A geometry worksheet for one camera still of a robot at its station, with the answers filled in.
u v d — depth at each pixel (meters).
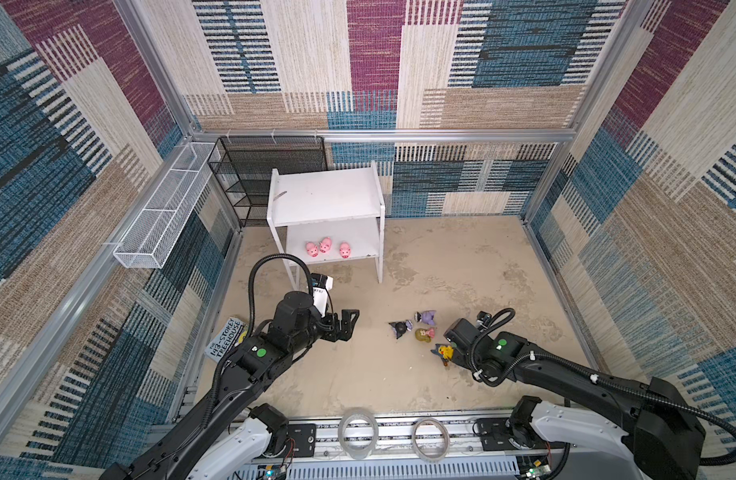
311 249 0.89
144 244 0.88
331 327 0.65
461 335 0.64
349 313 0.66
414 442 0.73
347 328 0.66
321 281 0.65
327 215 0.76
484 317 0.76
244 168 1.01
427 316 0.92
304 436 0.74
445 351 0.84
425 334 0.87
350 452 0.70
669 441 0.40
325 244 0.89
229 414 0.46
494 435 0.73
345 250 0.89
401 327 0.90
